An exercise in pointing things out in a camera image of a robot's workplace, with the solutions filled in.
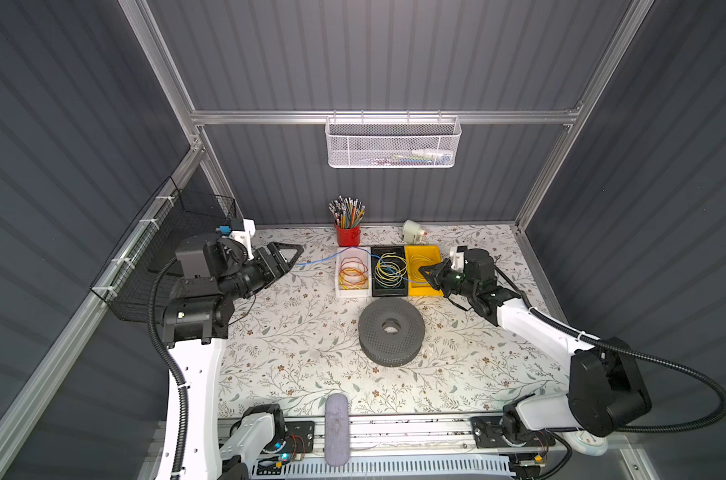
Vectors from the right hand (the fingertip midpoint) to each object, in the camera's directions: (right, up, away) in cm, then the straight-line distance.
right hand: (420, 270), depth 83 cm
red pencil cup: (-22, +11, +25) cm, 35 cm away
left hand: (-30, +4, -20) cm, 36 cm away
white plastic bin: (-15, -8, +13) cm, 22 cm away
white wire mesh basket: (-5, +51, +41) cm, 66 cm away
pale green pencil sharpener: (+2, +12, +28) cm, 31 cm away
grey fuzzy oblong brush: (-23, -39, -11) cm, 46 cm away
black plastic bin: (-12, -7, +15) cm, 20 cm away
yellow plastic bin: (+1, -7, +13) cm, 15 cm away
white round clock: (+37, -41, -13) cm, 56 cm away
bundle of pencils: (-22, +20, +24) cm, 38 cm away
